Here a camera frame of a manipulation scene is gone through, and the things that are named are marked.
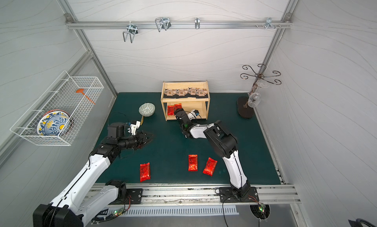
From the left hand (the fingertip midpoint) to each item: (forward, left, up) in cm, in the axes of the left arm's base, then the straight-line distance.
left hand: (153, 137), depth 76 cm
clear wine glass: (+27, -59, +2) cm, 65 cm away
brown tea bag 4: (+31, -26, +3) cm, 40 cm away
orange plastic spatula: (+20, +41, +14) cm, 48 cm away
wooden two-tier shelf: (+29, -20, +3) cm, 35 cm away
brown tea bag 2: (+31, -13, +3) cm, 34 cm away
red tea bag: (+29, -4, -13) cm, 32 cm away
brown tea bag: (+32, -19, +4) cm, 38 cm away
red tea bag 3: (+34, -8, -14) cm, 37 cm away
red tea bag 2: (-13, +6, -16) cm, 21 cm away
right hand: (+25, -9, -10) cm, 28 cm away
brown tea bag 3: (+31, -5, +3) cm, 31 cm away
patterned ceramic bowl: (+32, +15, -15) cm, 38 cm away
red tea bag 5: (-9, -31, -15) cm, 35 cm away
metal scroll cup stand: (+38, -60, -15) cm, 73 cm away
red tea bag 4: (-7, -21, -16) cm, 27 cm away
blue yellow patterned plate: (-3, +39, +16) cm, 42 cm away
